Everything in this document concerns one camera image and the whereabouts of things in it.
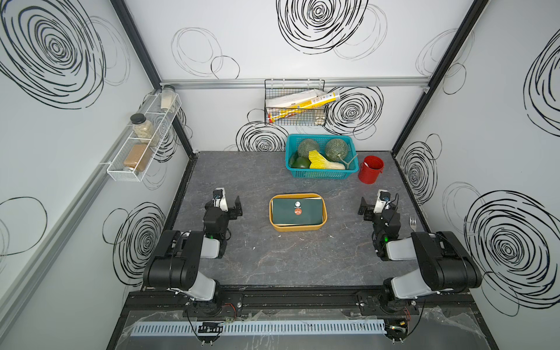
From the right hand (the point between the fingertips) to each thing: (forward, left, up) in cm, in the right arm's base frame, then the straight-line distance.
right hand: (377, 199), depth 89 cm
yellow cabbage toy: (+22, +23, -1) cm, 32 cm away
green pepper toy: (+21, +32, -1) cm, 38 cm away
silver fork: (-5, -17, -10) cm, 21 cm away
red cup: (+17, -1, -1) cm, 17 cm away
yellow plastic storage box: (-11, +33, -7) cm, 35 cm away
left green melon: (+30, +28, +2) cm, 41 cm away
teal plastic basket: (+22, +7, -1) cm, 23 cm away
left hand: (-1, +64, +1) cm, 64 cm away
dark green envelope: (-4, +33, -4) cm, 34 cm away
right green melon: (+29, +14, 0) cm, 32 cm away
